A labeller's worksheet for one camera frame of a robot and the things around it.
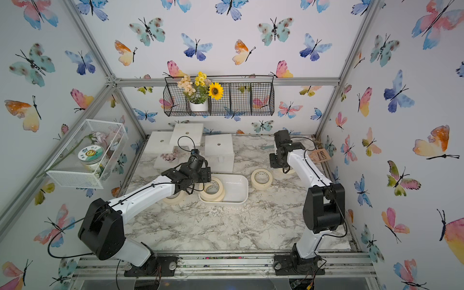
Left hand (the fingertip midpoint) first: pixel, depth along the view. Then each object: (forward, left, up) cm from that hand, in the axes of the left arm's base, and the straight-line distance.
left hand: (206, 170), depth 88 cm
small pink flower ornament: (+12, +22, -4) cm, 25 cm away
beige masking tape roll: (-10, -5, -7) cm, 13 cm away
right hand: (+4, -35, +1) cm, 36 cm away
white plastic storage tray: (-4, -14, -12) cm, 19 cm away
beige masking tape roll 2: (-2, -26, -12) cm, 29 cm away
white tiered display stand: (+12, -4, +2) cm, 13 cm away
